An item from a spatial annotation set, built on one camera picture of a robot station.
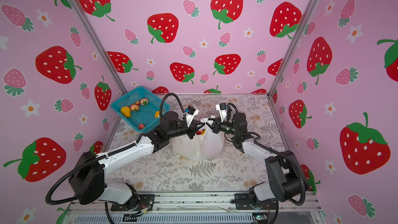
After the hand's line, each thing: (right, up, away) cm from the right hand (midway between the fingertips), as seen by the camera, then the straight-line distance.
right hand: (204, 120), depth 78 cm
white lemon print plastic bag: (+1, -13, +4) cm, 14 cm away
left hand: (0, -2, -3) cm, 3 cm away
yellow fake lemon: (-54, +4, +26) cm, 60 cm away
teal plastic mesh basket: (-47, +6, +33) cm, 58 cm away
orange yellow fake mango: (-32, +3, +26) cm, 41 cm away
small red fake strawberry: (-41, -6, +20) cm, 46 cm away
